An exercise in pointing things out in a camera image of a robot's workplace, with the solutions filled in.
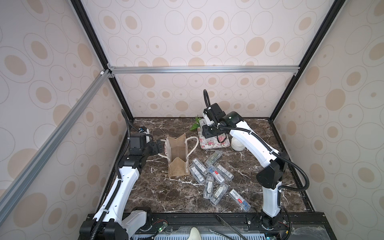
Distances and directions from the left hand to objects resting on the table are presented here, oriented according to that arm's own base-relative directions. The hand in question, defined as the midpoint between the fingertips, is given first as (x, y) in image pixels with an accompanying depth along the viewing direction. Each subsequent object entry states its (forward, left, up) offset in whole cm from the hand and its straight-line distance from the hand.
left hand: (158, 141), depth 80 cm
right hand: (+7, -29, +1) cm, 30 cm away
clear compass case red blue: (-9, -33, -20) cm, 40 cm away
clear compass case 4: (-9, -38, -20) cm, 44 cm away
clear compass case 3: (-10, -21, -19) cm, 30 cm away
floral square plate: (-6, -31, +11) cm, 34 cm away
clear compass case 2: (-1, -20, -20) cm, 29 cm away
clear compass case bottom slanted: (-21, -33, -19) cm, 43 cm away
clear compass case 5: (-18, -27, -19) cm, 38 cm away
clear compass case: (+2, -32, -21) cm, 38 cm away
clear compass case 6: (-27, -47, -20) cm, 57 cm away
